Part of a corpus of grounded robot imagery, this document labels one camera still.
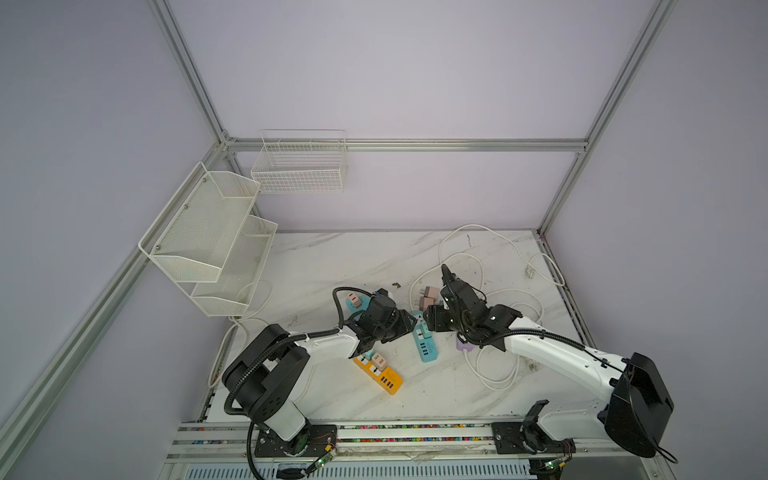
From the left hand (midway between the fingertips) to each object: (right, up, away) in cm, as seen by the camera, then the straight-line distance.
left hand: (412, 324), depth 88 cm
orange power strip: (-7, -14, -6) cm, 17 cm away
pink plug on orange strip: (-10, -9, -8) cm, 15 cm away
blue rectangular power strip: (+4, -7, 0) cm, 8 cm away
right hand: (+4, +4, -6) cm, 8 cm away
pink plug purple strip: (+5, +6, +8) cm, 11 cm away
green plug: (+3, +1, -13) cm, 13 cm away
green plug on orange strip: (-12, -7, -6) cm, 16 cm away
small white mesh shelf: (-63, +7, +15) cm, 65 cm away
